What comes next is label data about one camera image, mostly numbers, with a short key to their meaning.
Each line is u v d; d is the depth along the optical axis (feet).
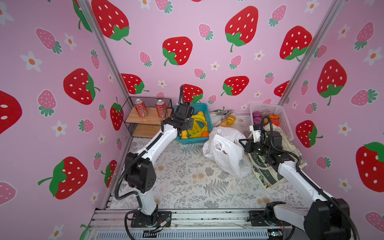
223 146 2.25
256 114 3.76
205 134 1.25
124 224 2.25
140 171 1.52
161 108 2.97
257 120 3.52
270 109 3.88
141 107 2.99
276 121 3.49
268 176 2.55
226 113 3.90
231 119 3.75
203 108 3.76
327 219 1.29
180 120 2.12
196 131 3.39
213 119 3.80
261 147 2.28
